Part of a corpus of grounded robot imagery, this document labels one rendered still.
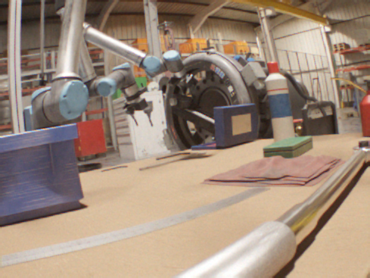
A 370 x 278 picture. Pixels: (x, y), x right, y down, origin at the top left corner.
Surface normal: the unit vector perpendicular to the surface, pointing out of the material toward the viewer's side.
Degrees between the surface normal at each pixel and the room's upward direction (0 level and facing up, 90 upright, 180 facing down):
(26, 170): 90
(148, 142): 90
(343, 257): 0
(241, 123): 97
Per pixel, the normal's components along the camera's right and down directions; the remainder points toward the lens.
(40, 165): 0.64, -0.05
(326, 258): -0.15, -0.99
